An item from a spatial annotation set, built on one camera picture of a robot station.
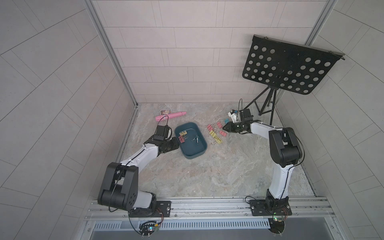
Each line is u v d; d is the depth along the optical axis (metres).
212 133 0.97
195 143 0.94
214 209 0.72
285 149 0.53
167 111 1.09
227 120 1.05
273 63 0.76
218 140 0.94
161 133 0.69
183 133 0.97
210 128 1.01
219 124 1.02
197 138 0.92
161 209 0.70
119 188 0.41
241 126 0.84
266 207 0.70
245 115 0.81
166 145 0.72
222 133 0.97
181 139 0.95
